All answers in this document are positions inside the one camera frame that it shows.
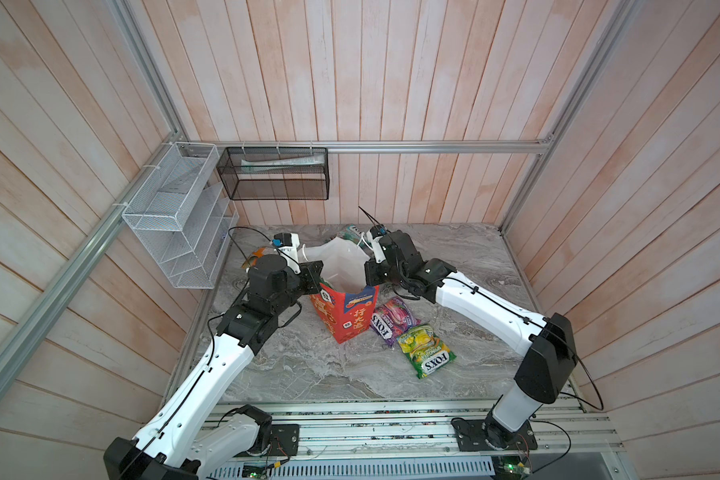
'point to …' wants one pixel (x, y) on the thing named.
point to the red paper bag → (348, 305)
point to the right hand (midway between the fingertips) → (363, 265)
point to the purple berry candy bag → (391, 317)
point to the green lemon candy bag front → (424, 350)
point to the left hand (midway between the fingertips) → (324, 270)
